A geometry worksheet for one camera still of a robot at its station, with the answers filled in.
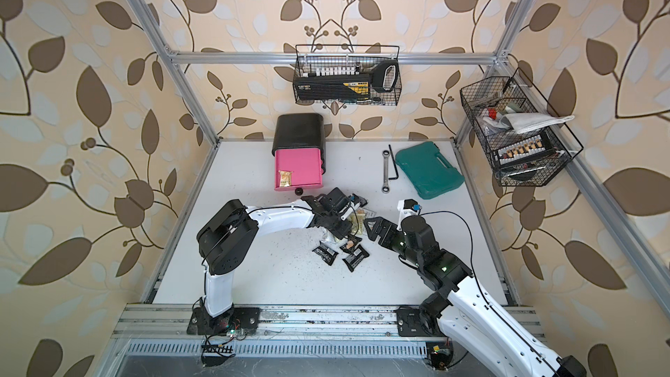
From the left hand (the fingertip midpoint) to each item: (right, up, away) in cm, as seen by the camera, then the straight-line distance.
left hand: (349, 229), depth 90 cm
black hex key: (+20, +23, +21) cm, 37 cm away
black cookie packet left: (-8, -7, -5) cm, 11 cm away
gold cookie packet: (-23, +18, +3) cm, 29 cm away
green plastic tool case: (+32, +20, +14) cm, 40 cm away
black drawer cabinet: (-21, +37, +17) cm, 45 cm away
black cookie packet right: (+1, -9, -6) cm, 11 cm away
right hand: (+7, +4, -14) cm, 17 cm away
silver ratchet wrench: (+15, +13, +14) cm, 24 cm away
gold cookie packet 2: (+2, +6, -13) cm, 15 cm away
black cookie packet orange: (0, -5, -4) cm, 6 cm away
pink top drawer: (-16, +23, +6) cm, 29 cm away
